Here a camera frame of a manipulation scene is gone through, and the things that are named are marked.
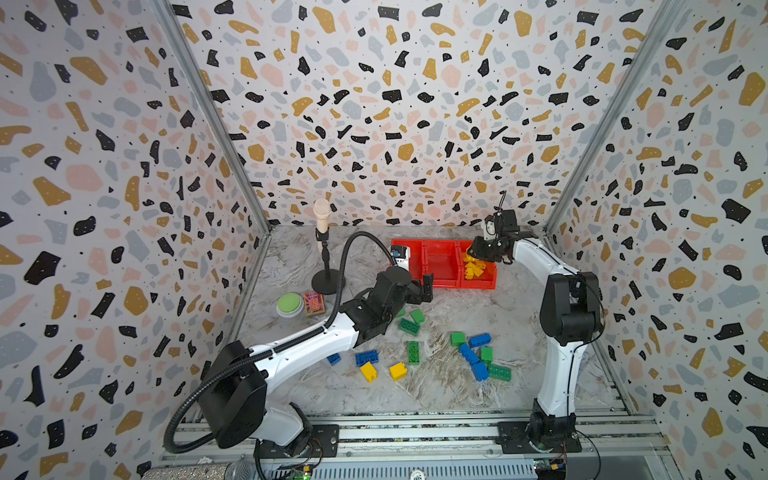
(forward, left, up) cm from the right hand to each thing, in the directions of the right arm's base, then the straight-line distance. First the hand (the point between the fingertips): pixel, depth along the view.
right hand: (472, 243), depth 100 cm
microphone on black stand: (-10, +49, -9) cm, 51 cm away
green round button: (-18, +60, -10) cm, 64 cm away
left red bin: (+1, +18, -8) cm, 20 cm away
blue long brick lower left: (-35, +33, -10) cm, 50 cm away
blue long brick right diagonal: (-34, +3, -11) cm, 36 cm away
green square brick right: (-33, -2, -11) cm, 35 cm away
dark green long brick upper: (-26, +21, -10) cm, 34 cm away
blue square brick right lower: (-38, 0, -12) cm, 40 cm away
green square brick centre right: (-28, +6, -13) cm, 32 cm away
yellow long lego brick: (-3, -1, -10) cm, 11 cm away
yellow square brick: (-1, -5, -10) cm, 11 cm away
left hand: (-21, +17, +13) cm, 30 cm away
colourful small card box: (-18, +52, -10) cm, 56 cm away
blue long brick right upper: (-29, 0, -11) cm, 31 cm away
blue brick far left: (-36, +42, -10) cm, 56 cm away
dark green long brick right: (-39, -5, -12) cm, 41 cm away
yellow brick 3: (-4, +1, -4) cm, 5 cm away
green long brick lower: (-33, +20, -11) cm, 40 cm away
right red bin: (-7, -6, -12) cm, 15 cm away
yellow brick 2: (-39, +24, -10) cm, 47 cm away
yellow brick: (-40, +32, -8) cm, 52 cm away
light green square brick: (-20, +23, -12) cm, 33 cm away
